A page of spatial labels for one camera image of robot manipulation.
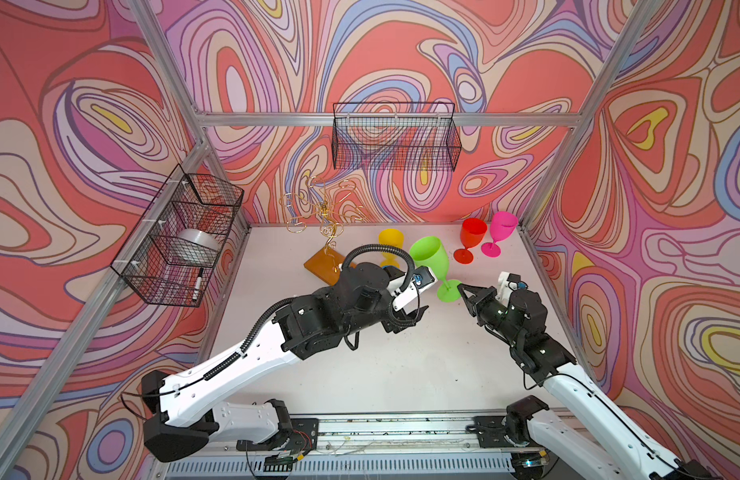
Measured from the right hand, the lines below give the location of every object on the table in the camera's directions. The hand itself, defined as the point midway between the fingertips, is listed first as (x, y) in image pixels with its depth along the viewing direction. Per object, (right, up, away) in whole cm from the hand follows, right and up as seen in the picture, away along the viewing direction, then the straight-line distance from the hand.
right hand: (457, 290), depth 76 cm
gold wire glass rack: (-43, +30, +39) cm, 65 cm away
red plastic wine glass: (+11, +16, +22) cm, 30 cm away
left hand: (-12, +3, -16) cm, 20 cm away
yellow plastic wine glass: (-15, +15, +23) cm, 31 cm away
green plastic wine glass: (-8, +10, -5) cm, 14 cm away
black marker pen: (-65, +2, -4) cm, 65 cm away
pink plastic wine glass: (+21, +18, +21) cm, 35 cm away
